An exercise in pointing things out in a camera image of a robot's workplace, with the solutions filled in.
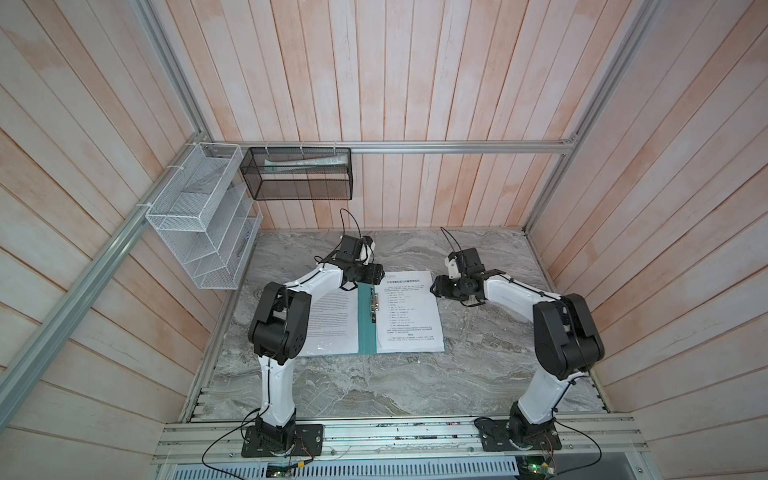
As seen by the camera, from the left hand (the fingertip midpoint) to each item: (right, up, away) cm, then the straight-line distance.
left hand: (375, 275), depth 98 cm
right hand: (+21, -4, -1) cm, 21 cm away
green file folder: (-2, -15, -3) cm, 15 cm away
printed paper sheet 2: (+11, -14, -3) cm, 18 cm away
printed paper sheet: (-13, -16, -5) cm, 21 cm away
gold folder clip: (0, -9, -1) cm, 9 cm away
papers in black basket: (-32, +34, -8) cm, 48 cm away
